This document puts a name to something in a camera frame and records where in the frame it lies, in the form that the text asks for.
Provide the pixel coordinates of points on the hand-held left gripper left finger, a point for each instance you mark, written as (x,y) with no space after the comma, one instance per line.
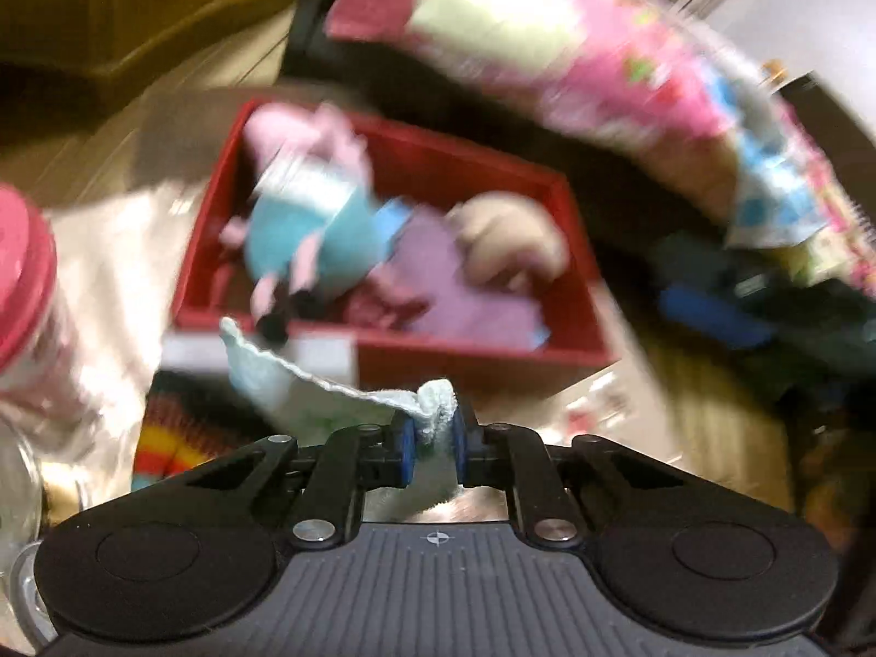
(406,453)

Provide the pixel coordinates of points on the rainbow striped knit item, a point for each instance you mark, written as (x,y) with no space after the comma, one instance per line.
(178,438)

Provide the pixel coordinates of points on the light green towel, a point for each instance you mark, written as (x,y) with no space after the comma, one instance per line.
(308,404)

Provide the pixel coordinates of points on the pink cartoon quilt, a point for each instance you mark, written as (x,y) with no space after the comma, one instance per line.
(616,61)

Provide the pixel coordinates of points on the pig plush toy blue dress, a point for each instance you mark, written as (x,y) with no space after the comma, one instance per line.
(301,233)

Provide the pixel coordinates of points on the dark bed frame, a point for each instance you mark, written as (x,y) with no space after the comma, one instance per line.
(479,116)

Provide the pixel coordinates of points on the blue checked sheet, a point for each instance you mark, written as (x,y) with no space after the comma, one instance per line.
(773,178)

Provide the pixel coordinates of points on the beige plush toy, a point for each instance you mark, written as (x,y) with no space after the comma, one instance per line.
(510,236)

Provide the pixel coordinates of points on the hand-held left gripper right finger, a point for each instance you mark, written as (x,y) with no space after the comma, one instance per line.
(459,453)

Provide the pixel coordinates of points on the wooden desk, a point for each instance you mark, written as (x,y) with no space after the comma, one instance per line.
(137,0)

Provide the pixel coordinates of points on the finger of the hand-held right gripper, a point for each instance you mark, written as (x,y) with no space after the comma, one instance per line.
(712,315)

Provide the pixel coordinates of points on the clear glass jar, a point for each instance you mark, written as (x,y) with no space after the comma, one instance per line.
(17,506)

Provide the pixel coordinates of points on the purple cloth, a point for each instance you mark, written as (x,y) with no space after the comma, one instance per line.
(472,315)

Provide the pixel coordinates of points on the pink-lidded clear jar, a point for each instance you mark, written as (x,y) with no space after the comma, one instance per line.
(27,301)

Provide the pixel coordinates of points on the red box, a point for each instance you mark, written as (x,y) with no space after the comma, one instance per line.
(493,171)

